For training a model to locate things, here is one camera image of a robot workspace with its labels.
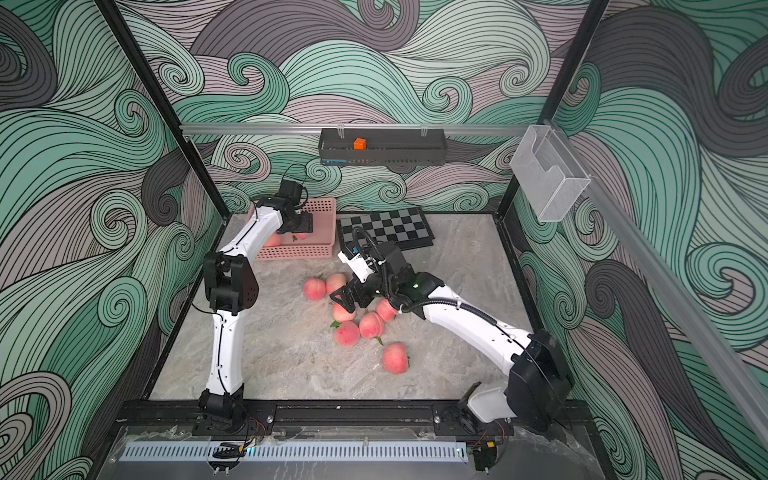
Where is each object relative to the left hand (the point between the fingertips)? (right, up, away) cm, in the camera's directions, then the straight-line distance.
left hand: (299, 222), depth 102 cm
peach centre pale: (+14, -20, -9) cm, 26 cm away
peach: (+1, -5, -1) cm, 5 cm away
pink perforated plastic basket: (+7, -8, -1) cm, 11 cm away
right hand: (+20, -17, -26) cm, 37 cm away
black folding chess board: (+39, -2, +9) cm, 40 cm away
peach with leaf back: (+8, -22, -10) cm, 25 cm away
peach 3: (+26, -31, -18) cm, 44 cm away
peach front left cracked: (+19, -32, -21) cm, 43 cm away
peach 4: (+32, -38, -24) cm, 55 cm away
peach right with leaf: (+30, -27, -15) cm, 43 cm away
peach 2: (+17, -28, -16) cm, 36 cm away
